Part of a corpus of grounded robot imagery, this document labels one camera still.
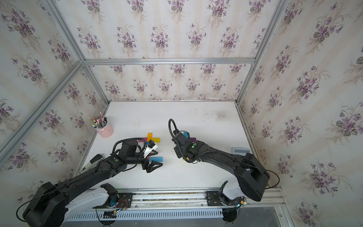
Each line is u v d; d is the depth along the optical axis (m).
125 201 0.72
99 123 0.94
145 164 0.69
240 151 0.88
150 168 0.70
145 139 0.69
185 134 0.70
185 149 0.62
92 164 0.83
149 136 0.98
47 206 0.39
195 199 0.75
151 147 0.69
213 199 0.73
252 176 0.42
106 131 0.93
